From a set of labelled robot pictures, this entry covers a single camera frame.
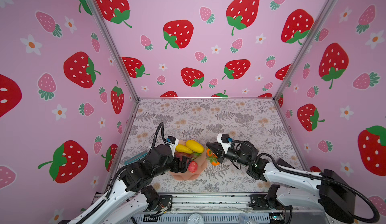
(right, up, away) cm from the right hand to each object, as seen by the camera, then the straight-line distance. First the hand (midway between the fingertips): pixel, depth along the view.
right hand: (206, 144), depth 70 cm
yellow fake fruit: (-14, -6, +16) cm, 22 cm away
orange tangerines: (+3, -6, -1) cm, 7 cm away
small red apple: (-7, -15, +10) cm, 19 cm away
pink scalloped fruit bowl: (-2, -13, +15) cm, 20 cm away
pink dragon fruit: (-9, -10, +13) cm, 19 cm away
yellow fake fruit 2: (-6, -5, +15) cm, 17 cm away
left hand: (-10, -7, -1) cm, 12 cm away
